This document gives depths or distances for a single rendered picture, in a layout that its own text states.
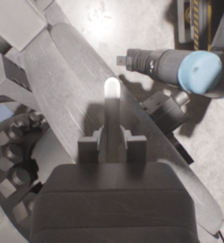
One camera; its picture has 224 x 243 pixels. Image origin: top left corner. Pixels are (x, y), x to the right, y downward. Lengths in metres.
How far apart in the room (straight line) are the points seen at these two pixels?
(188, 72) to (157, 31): 0.84
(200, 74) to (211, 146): 1.18
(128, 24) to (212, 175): 1.32
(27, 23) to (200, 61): 0.34
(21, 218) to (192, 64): 0.50
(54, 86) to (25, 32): 0.15
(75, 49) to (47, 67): 0.05
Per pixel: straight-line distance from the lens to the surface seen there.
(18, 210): 0.49
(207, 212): 0.36
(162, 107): 0.42
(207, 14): 0.99
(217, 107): 1.46
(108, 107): 0.16
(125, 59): 0.60
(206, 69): 0.43
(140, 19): 1.22
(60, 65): 0.29
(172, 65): 0.44
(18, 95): 0.33
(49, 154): 0.54
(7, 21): 0.40
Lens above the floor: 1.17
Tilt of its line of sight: 71 degrees down
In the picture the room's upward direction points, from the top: 170 degrees clockwise
